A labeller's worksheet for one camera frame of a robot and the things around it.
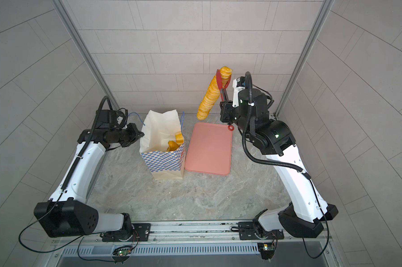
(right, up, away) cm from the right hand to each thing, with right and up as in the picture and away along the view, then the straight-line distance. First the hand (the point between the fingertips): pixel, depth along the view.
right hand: (221, 102), depth 59 cm
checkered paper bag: (-34, -10, +36) cm, 51 cm away
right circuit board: (+20, -60, +9) cm, 64 cm away
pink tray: (-4, -23, +45) cm, 51 cm away
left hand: (-34, -10, +19) cm, 40 cm away
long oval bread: (-25, -19, +31) cm, 44 cm away
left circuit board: (-38, -58, +5) cm, 70 cm away
